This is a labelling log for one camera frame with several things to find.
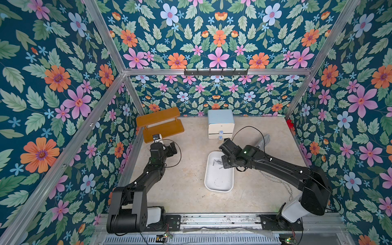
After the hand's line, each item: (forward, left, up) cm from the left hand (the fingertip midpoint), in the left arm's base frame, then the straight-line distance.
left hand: (167, 142), depth 90 cm
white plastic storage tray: (-20, -28, -12) cm, 36 cm away
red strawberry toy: (+19, -90, -13) cm, 92 cm away
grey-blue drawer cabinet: (+11, -33, +2) cm, 35 cm away
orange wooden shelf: (+22, +6, -14) cm, 27 cm away
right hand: (-15, -33, 0) cm, 36 cm away
